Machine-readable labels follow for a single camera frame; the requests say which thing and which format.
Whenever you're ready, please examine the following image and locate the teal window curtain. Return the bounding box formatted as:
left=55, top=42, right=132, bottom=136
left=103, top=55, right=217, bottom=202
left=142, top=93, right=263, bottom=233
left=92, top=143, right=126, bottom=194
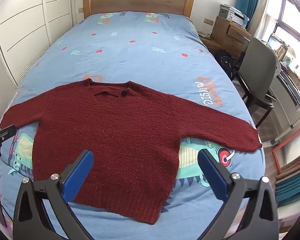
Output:
left=234, top=0, right=273, bottom=30

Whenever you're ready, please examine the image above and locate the grey chair with dark legs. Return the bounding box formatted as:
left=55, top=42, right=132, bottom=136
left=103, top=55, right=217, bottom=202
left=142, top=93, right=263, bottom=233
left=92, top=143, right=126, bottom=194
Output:
left=236, top=37, right=282, bottom=128

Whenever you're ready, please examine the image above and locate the cluttered desk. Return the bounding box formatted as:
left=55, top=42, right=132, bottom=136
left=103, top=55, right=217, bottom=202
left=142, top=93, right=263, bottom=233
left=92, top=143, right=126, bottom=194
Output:
left=267, top=36, right=300, bottom=143

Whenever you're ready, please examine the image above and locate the blue printed bed sheet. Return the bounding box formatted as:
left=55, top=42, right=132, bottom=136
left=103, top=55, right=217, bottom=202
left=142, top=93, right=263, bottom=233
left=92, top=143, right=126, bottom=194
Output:
left=0, top=11, right=266, bottom=240

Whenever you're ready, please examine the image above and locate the stack of teal cushions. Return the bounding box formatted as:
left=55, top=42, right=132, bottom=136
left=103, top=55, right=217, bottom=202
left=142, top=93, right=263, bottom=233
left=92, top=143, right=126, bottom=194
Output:
left=275, top=169, right=300, bottom=207

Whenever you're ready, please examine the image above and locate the white printer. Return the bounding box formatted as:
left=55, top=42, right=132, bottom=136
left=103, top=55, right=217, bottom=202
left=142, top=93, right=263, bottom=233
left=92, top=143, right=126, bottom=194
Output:
left=227, top=10, right=250, bottom=29

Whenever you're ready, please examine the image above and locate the wooden drawer cabinet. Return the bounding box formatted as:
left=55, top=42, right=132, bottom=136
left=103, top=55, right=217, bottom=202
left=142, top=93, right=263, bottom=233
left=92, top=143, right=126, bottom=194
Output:
left=211, top=15, right=252, bottom=61

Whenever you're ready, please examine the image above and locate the dark red knitted sweater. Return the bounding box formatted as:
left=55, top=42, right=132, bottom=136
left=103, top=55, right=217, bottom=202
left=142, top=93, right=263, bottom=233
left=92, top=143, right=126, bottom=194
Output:
left=0, top=78, right=263, bottom=225

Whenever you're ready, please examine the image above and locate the black backpack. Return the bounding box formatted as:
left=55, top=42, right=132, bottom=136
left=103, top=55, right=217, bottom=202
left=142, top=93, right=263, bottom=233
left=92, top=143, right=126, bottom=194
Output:
left=214, top=49, right=235, bottom=79

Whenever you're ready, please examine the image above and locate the white wardrobe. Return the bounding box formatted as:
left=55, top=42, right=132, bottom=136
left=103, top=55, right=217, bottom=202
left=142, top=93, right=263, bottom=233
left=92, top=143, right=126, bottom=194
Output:
left=0, top=0, right=73, bottom=88

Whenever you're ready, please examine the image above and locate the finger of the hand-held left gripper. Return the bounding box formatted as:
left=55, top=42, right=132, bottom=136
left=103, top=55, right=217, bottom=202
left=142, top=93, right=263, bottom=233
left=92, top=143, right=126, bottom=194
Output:
left=0, top=114, right=17, bottom=140

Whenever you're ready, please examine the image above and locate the wooden bed headboard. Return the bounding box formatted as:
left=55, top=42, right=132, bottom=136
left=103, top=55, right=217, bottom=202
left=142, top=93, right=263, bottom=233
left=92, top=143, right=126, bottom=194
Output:
left=83, top=0, right=195, bottom=20

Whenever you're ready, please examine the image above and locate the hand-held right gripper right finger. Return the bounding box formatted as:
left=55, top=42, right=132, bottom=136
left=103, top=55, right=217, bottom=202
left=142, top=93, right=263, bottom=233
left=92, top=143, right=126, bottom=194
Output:
left=197, top=148, right=279, bottom=240

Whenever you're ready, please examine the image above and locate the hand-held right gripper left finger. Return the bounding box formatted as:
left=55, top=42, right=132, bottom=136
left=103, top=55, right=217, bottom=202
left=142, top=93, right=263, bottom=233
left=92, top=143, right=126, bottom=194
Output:
left=12, top=149, right=94, bottom=240

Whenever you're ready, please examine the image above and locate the low wooden nightstand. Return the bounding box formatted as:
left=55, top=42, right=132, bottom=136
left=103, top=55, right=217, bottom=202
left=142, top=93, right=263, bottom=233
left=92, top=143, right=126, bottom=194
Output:
left=199, top=37, right=224, bottom=57

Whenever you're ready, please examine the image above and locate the orange framed board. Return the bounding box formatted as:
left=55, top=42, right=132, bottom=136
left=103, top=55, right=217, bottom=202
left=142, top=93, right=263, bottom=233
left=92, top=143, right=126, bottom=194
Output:
left=272, top=122, right=300, bottom=175

